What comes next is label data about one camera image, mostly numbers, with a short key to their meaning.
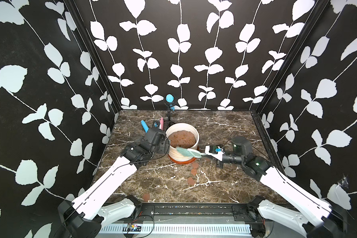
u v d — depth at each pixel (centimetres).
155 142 55
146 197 79
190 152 70
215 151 57
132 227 71
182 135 93
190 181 86
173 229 70
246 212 72
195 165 91
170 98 93
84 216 37
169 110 95
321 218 39
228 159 61
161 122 110
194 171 88
